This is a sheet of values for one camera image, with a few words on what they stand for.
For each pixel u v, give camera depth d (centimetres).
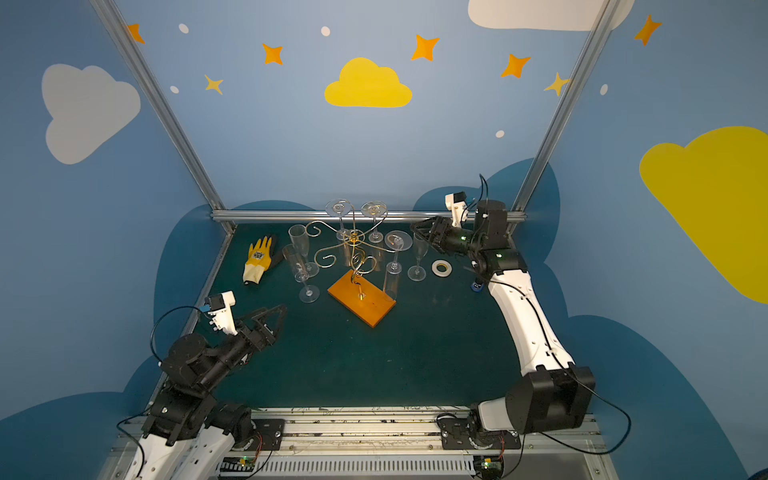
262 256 108
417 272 108
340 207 80
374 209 80
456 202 68
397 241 73
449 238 65
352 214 80
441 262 111
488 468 73
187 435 50
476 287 104
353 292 101
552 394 42
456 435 75
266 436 74
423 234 68
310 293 101
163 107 85
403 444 74
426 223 69
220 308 59
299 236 93
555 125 90
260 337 60
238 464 73
